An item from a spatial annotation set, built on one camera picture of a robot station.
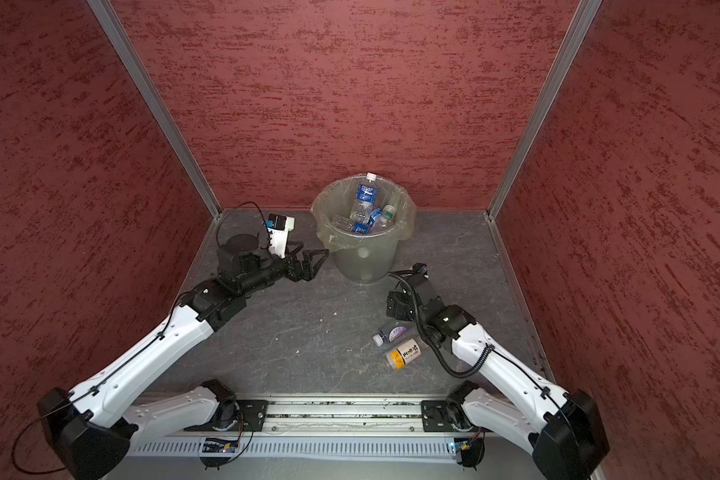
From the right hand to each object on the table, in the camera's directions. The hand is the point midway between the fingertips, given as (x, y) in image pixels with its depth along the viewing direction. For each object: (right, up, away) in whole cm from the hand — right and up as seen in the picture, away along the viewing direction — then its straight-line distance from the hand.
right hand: (398, 307), depth 81 cm
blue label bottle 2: (-11, +23, +11) cm, 27 cm away
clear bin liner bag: (-19, +32, +9) cm, 38 cm away
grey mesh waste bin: (-10, +14, +6) cm, 18 cm away
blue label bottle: (-9, +32, +9) cm, 34 cm away
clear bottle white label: (-3, +25, +13) cm, 28 cm away
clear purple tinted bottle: (-2, -8, +3) cm, 9 cm away
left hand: (-21, +15, -10) cm, 28 cm away
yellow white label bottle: (+1, -13, -2) cm, 13 cm away
